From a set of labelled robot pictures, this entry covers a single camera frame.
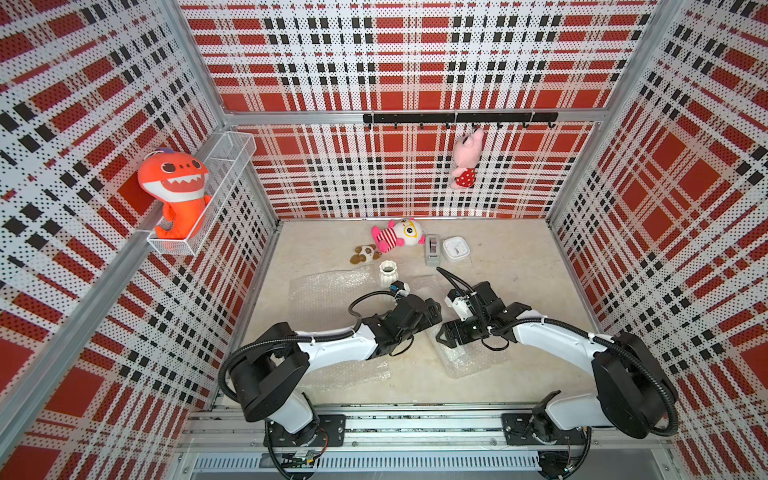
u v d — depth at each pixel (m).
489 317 0.68
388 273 0.84
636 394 0.42
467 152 0.95
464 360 0.79
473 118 0.88
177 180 0.62
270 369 0.46
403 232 1.08
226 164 0.89
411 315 0.64
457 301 0.80
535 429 0.66
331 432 0.73
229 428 0.75
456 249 1.08
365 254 1.08
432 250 1.08
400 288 0.78
